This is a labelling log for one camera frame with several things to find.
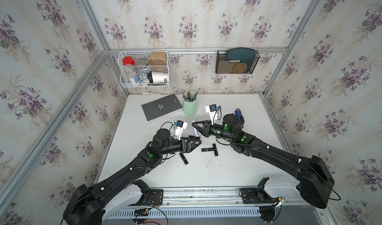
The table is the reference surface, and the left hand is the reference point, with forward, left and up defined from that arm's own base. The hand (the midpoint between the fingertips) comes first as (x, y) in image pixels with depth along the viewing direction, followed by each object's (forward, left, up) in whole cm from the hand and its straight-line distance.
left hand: (200, 146), depth 69 cm
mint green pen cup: (+33, +5, -7) cm, 34 cm away
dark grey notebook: (+39, +26, -18) cm, 50 cm away
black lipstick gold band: (+2, +8, -21) cm, 22 cm away
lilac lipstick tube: (+6, +2, +4) cm, 8 cm away
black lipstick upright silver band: (+7, -11, -20) cm, 23 cm away
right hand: (+9, +3, +5) cm, 11 cm away
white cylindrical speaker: (+44, +25, +6) cm, 51 cm away
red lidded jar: (+52, +44, +13) cm, 69 cm away
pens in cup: (+40, +5, -9) cm, 41 cm away
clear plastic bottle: (+42, +41, +10) cm, 59 cm away
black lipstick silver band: (+7, -6, -19) cm, 21 cm away
